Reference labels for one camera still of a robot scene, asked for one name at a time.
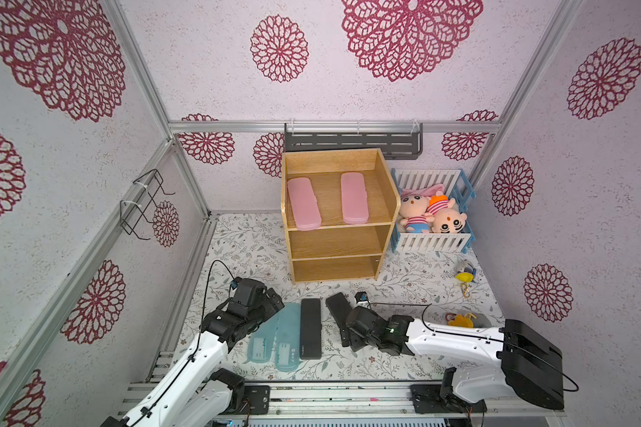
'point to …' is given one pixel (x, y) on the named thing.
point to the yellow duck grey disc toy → (467, 320)
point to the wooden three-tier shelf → (338, 207)
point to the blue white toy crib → (457, 185)
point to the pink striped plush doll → (414, 205)
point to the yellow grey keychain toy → (466, 276)
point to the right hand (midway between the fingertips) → (356, 330)
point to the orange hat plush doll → (442, 215)
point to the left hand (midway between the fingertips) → (272, 306)
